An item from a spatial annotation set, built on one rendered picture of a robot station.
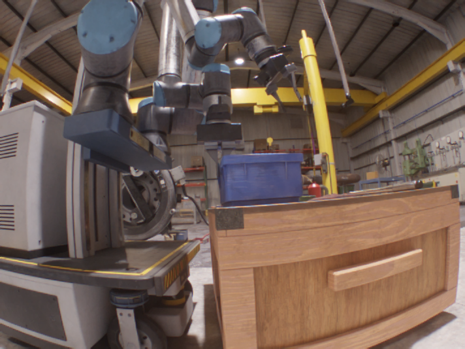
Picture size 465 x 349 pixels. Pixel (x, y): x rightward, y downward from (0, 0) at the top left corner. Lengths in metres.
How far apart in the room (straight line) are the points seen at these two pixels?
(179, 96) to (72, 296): 0.68
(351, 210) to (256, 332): 0.35
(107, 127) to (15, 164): 0.42
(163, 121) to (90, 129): 0.56
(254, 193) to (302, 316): 0.32
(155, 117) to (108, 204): 0.44
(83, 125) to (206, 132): 0.34
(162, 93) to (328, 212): 0.62
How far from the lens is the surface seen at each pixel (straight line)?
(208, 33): 0.73
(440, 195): 0.87
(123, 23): 0.63
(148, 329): 0.73
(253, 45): 0.79
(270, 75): 0.77
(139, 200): 2.03
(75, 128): 0.71
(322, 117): 5.10
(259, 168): 0.59
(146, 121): 1.17
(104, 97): 0.72
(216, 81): 0.77
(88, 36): 0.63
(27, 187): 0.89
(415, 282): 0.84
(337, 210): 0.59
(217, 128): 0.73
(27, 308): 0.86
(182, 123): 1.19
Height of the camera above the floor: 0.47
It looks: 7 degrees up
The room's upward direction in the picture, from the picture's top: 4 degrees counter-clockwise
